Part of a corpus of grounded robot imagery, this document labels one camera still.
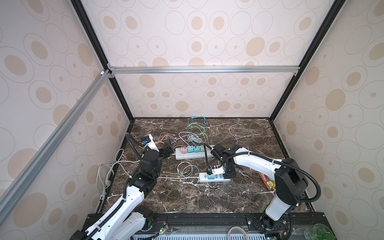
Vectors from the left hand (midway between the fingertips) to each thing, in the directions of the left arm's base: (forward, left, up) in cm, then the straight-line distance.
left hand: (166, 138), depth 75 cm
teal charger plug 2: (-13, -23, -17) cm, 32 cm away
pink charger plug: (+5, -8, -19) cm, 21 cm away
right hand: (-8, -34, -21) cm, 41 cm away
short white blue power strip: (-11, -19, -23) cm, 32 cm away
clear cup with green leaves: (-37, -71, -20) cm, 83 cm away
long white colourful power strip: (+3, -5, -23) cm, 24 cm away
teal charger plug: (+6, -16, -20) cm, 26 cm away
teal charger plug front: (+6, -12, -20) cm, 24 cm away
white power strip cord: (-18, +40, -27) cm, 52 cm away
